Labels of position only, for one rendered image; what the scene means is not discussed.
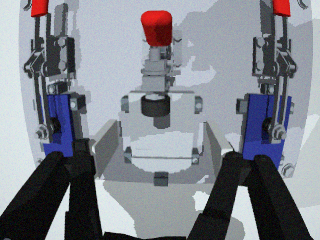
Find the grey fixture plate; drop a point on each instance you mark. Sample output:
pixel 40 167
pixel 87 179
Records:
pixel 217 64

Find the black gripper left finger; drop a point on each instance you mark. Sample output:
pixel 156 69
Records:
pixel 31 212

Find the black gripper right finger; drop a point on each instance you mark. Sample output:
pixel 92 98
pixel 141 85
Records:
pixel 276 214

